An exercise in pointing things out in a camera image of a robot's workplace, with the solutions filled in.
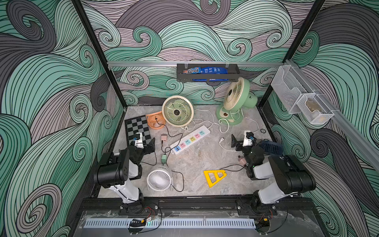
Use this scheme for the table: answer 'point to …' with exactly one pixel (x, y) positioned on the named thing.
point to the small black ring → (262, 129)
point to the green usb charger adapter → (164, 159)
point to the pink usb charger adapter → (164, 137)
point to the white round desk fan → (160, 178)
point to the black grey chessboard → (135, 125)
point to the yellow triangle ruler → (217, 178)
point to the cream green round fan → (177, 111)
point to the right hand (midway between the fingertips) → (242, 134)
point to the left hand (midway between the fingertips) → (147, 136)
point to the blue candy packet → (206, 70)
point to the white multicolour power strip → (189, 139)
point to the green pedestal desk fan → (237, 98)
